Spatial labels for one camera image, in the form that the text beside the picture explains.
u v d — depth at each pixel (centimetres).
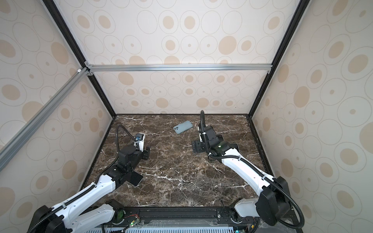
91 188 49
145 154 72
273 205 40
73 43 80
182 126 113
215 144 59
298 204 37
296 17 70
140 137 68
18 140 54
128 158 59
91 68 90
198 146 73
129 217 73
